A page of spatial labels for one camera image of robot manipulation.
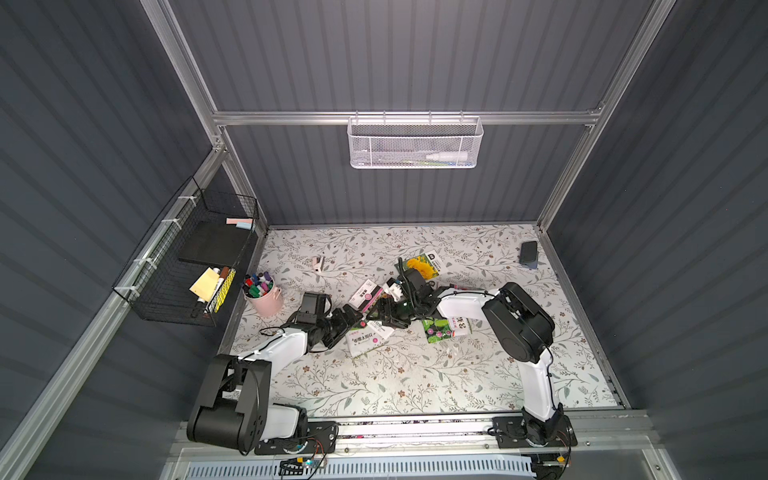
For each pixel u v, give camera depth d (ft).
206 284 2.30
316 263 3.53
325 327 2.52
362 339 2.96
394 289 2.98
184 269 2.38
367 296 3.27
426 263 3.57
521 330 1.75
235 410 1.39
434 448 2.40
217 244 2.51
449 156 2.84
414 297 2.54
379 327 3.06
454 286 3.35
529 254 3.58
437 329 2.99
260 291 2.92
